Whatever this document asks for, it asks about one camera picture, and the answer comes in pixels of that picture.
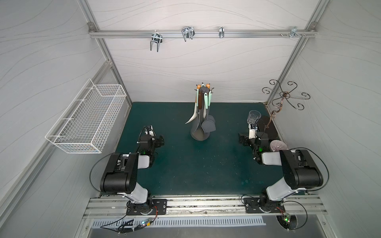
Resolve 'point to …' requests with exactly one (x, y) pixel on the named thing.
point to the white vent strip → (133, 223)
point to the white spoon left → (195, 111)
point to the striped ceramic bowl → (278, 145)
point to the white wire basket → (84, 126)
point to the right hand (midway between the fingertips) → (247, 132)
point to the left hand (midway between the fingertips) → (154, 134)
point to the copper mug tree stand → (271, 124)
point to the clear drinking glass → (253, 115)
